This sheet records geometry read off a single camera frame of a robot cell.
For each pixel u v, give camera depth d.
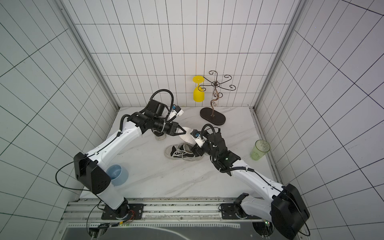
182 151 0.86
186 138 0.74
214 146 0.57
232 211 0.72
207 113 1.15
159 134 0.98
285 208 0.39
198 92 0.97
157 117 0.65
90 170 0.42
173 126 0.65
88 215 0.70
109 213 0.73
